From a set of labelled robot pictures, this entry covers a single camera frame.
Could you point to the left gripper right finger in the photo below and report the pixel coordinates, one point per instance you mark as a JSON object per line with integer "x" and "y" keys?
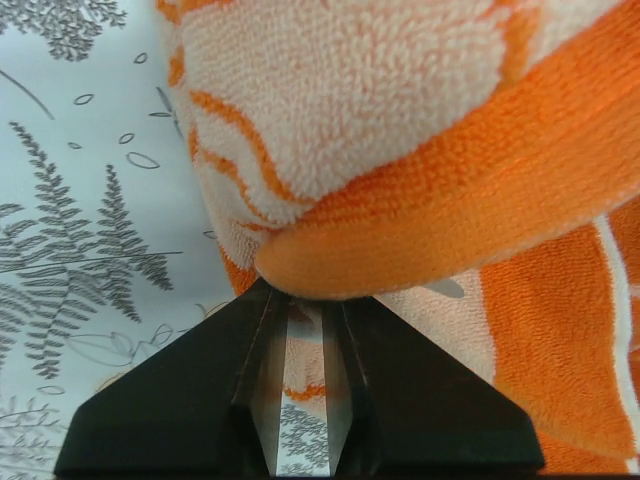
{"x": 398, "y": 404}

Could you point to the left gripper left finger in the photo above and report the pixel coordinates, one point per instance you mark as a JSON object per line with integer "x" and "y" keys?
{"x": 207, "y": 404}

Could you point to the orange patterned towel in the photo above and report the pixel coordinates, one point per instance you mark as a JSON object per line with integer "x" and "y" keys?
{"x": 474, "y": 165}

